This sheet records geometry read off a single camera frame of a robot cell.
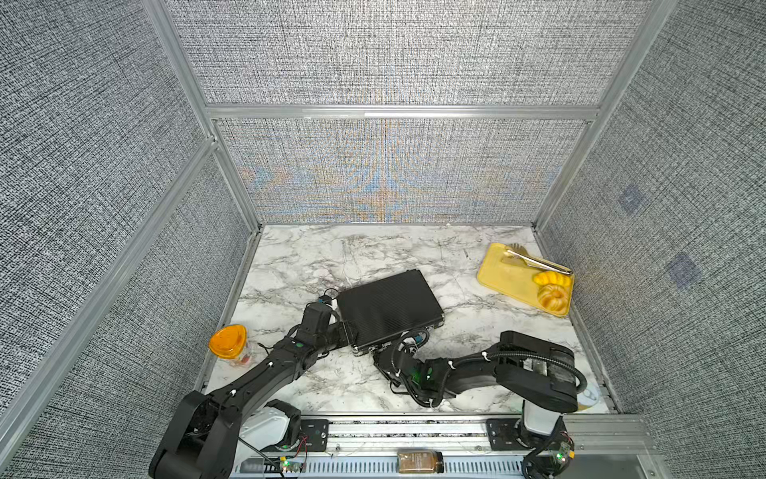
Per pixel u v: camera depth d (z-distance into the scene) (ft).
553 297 3.11
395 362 2.06
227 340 2.60
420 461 2.20
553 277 3.26
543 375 1.53
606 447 2.54
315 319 2.19
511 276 3.36
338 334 2.52
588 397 2.44
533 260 3.52
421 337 2.60
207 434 1.33
